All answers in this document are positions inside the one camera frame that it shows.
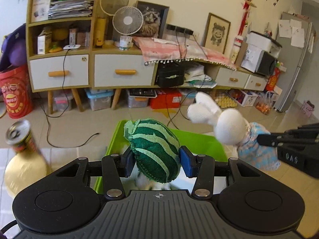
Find black microwave oven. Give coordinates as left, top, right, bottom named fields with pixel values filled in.
left=257, top=51, right=277, bottom=76

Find small white desk fan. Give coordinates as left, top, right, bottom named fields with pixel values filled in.
left=112, top=6, right=144, bottom=50

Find green plastic bin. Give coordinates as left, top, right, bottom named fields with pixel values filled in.
left=93, top=119, right=228, bottom=196

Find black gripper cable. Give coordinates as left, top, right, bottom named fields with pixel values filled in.
left=0, top=219, right=17, bottom=232

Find white rabbit doll blue dress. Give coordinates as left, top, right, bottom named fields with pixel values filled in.
left=187, top=92, right=281, bottom=172

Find black power strip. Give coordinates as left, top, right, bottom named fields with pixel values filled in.
left=166, top=24, right=194, bottom=36

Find bag of oranges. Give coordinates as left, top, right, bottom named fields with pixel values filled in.
left=256, top=92, right=273, bottom=115

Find framed cat picture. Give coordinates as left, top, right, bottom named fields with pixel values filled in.
left=135, top=0, right=170, bottom=39

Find purple plush toy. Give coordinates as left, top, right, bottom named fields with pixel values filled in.
left=0, top=24, right=27, bottom=71

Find framed cartoon girl picture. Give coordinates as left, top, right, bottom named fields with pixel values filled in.
left=203, top=12, right=231, bottom=54

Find green watermelon plush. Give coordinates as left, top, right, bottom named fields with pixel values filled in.
left=124, top=119, right=180, bottom=183

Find red flat box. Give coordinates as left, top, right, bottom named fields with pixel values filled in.
left=150, top=92, right=182, bottom=109

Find black case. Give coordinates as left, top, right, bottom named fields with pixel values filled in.
left=156, top=63, right=185, bottom=88

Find clear storage box blue lid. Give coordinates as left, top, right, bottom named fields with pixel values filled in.
left=85, top=88, right=114, bottom=111

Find stack of papers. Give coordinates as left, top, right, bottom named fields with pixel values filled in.
left=48, top=0, right=94, bottom=19

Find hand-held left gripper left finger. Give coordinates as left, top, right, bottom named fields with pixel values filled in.
left=51, top=149, right=136, bottom=202

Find red gift box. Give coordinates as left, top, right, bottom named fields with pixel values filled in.
left=265, top=67, right=281, bottom=92

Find red snack barrel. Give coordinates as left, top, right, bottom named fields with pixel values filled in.
left=0, top=66, right=34, bottom=119

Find white bottle red label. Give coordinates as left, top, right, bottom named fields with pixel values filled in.
left=229, top=35, right=243, bottom=64

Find small white drawer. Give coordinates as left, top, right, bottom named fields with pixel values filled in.
left=245, top=75, right=268, bottom=91
left=215, top=67, right=250, bottom=88

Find white product box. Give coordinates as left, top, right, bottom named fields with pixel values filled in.
left=31, top=0, right=51, bottom=23

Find white appliance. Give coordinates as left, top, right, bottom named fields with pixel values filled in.
left=245, top=30, right=282, bottom=53

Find gold round object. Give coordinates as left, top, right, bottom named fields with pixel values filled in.
left=4, top=151, right=51, bottom=200

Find pink gift bag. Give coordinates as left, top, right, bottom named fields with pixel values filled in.
left=300, top=101, right=316, bottom=117

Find grey refrigerator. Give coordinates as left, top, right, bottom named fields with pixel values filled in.
left=274, top=12, right=317, bottom=112

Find metal drink can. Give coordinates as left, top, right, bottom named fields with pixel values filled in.
left=5, top=119, right=43, bottom=155

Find grey checked tablecloth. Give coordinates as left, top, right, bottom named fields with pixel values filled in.
left=0, top=147, right=112, bottom=205

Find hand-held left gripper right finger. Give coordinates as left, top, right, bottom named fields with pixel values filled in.
left=179, top=146, right=268, bottom=200

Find red hanging decoration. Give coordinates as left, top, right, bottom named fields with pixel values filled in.
left=238, top=0, right=257, bottom=36

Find large white drawer with keyhole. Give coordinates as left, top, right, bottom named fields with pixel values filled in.
left=29, top=54, right=89, bottom=90

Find yellow toy bus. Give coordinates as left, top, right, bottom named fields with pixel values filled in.
left=95, top=17, right=107, bottom=48

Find pink fringed cloth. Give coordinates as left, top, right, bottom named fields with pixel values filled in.
left=132, top=36, right=237, bottom=71

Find wooden cabinet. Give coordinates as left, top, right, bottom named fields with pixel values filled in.
left=26, top=0, right=270, bottom=112

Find black power cable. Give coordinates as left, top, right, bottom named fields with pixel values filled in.
left=37, top=50, right=101, bottom=148

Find row of yellow bottles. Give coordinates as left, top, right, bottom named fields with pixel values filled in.
left=211, top=91, right=241, bottom=107

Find white patterned box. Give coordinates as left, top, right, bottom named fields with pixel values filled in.
left=228, top=88, right=258, bottom=107

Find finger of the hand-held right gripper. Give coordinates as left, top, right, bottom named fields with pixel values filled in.
left=258, top=133, right=319, bottom=147
left=285, top=122, right=319, bottom=136

